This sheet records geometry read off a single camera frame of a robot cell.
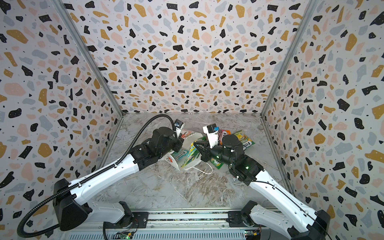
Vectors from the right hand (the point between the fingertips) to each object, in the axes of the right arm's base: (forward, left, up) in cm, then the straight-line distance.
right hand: (192, 142), depth 63 cm
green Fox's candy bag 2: (-3, 0, -6) cm, 7 cm away
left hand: (+10, +6, -5) cm, 13 cm away
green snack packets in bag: (+9, +9, -27) cm, 30 cm away
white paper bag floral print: (+9, +3, -9) cm, 13 cm away
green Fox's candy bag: (+7, -14, -34) cm, 38 cm away
